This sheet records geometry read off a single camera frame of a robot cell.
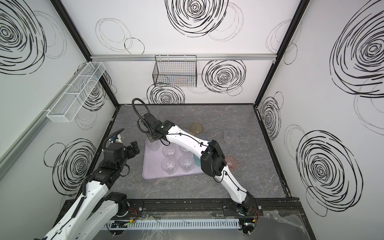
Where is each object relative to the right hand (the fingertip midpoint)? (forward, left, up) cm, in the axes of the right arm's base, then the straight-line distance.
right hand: (152, 132), depth 86 cm
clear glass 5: (-20, -21, +18) cm, 34 cm away
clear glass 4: (-12, -20, -12) cm, 26 cm away
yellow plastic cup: (+4, -26, -2) cm, 26 cm away
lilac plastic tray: (-15, +1, -16) cm, 22 cm away
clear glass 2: (-7, -9, -8) cm, 14 cm away
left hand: (-8, +10, 0) cm, 13 cm away
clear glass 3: (-14, -10, -12) cm, 21 cm away
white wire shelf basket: (+1, +38, +19) cm, 43 cm away
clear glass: (-4, 0, -9) cm, 10 cm away
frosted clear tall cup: (+6, -48, -12) cm, 50 cm away
